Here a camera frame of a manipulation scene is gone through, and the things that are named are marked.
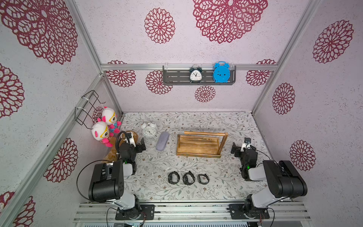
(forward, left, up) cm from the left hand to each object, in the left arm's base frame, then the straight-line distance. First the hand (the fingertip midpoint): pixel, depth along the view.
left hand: (136, 139), depth 94 cm
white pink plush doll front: (-1, +19, +11) cm, 22 cm away
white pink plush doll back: (+12, +18, +9) cm, 24 cm away
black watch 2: (-24, -32, -4) cm, 40 cm away
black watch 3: (-24, -40, -6) cm, 47 cm away
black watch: (-24, -23, -4) cm, 33 cm away
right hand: (-2, -69, 0) cm, 69 cm away
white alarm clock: (+8, -7, +1) cm, 11 cm away
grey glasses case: (+3, -16, -6) cm, 17 cm away
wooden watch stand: (+1, -44, -8) cm, 45 cm away
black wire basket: (+7, +23, +24) cm, 34 cm away
